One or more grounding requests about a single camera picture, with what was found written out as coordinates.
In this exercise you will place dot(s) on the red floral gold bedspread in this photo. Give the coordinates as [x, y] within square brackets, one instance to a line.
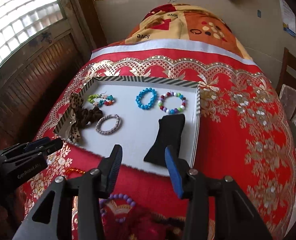
[243, 132]

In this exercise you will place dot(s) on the window with blinds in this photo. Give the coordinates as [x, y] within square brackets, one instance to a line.
[22, 19]

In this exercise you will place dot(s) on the wooden chair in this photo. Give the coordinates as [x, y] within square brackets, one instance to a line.
[286, 87]

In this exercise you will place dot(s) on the striped white jewelry tray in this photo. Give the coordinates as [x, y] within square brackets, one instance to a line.
[138, 128]

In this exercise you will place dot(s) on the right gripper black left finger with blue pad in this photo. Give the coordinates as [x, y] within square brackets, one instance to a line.
[51, 216]

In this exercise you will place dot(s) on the white wall poster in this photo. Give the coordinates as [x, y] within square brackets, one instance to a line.
[288, 18]

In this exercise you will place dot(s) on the wooden louvred shutter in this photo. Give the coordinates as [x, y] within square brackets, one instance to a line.
[29, 93]

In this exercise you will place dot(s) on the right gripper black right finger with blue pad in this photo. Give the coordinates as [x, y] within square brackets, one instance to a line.
[235, 215]

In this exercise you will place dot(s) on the red satin scrunchie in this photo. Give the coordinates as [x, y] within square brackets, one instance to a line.
[141, 223]

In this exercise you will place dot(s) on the black fabric bow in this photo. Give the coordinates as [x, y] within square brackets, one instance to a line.
[169, 134]

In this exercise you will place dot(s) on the orange patterned blanket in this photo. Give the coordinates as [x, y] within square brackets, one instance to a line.
[187, 22]

